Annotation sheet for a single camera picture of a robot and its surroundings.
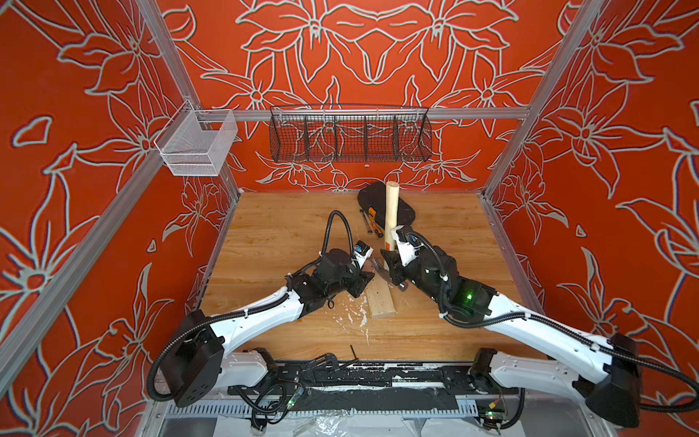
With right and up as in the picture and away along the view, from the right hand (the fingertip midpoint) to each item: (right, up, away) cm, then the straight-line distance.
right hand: (384, 244), depth 71 cm
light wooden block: (+1, -17, +15) cm, 23 cm away
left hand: (-3, -8, +8) cm, 12 cm away
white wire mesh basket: (-64, +33, +22) cm, 75 cm away
